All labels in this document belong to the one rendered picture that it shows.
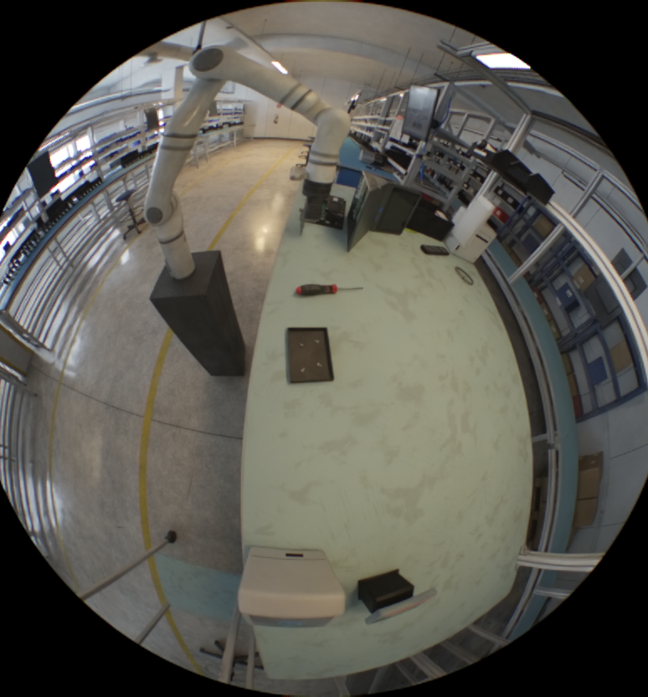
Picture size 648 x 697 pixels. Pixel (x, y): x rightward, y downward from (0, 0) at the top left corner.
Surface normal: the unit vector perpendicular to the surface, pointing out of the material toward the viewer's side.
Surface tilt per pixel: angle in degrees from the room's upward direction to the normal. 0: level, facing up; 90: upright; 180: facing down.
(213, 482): 0
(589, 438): 90
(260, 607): 9
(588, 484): 90
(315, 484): 0
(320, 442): 0
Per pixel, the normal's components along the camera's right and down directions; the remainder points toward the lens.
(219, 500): 0.19, -0.43
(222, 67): 0.16, 0.93
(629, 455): -0.98, -0.10
